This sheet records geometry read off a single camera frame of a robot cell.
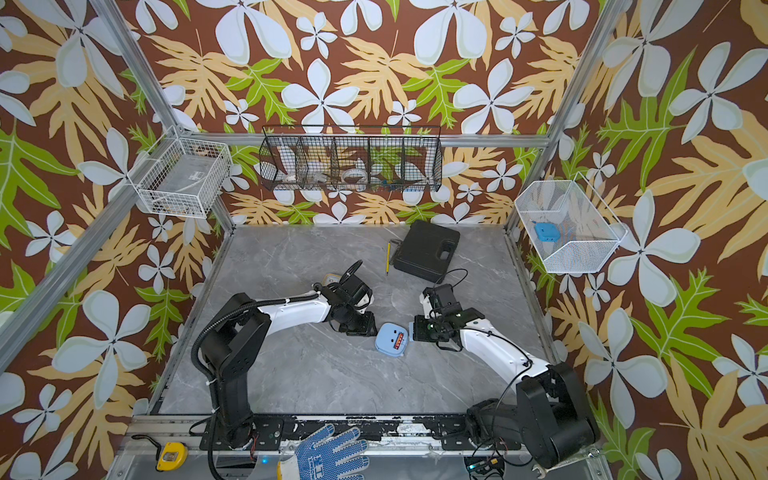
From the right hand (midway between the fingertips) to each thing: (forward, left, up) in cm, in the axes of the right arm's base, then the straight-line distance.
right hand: (411, 329), depth 87 cm
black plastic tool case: (+30, -8, +1) cm, 31 cm away
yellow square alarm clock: (+20, +27, -3) cm, 34 cm away
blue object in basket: (+19, -38, +21) cm, 48 cm away
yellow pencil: (+31, +6, -5) cm, 32 cm away
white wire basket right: (+21, -45, +22) cm, 54 cm away
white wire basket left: (+33, +67, +30) cm, 80 cm away
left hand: (+2, +11, -4) cm, 11 cm away
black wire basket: (+49, +19, +26) cm, 58 cm away
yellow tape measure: (-31, +59, -3) cm, 66 cm away
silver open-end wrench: (-34, -29, -5) cm, 45 cm away
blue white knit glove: (-31, +24, -5) cm, 40 cm away
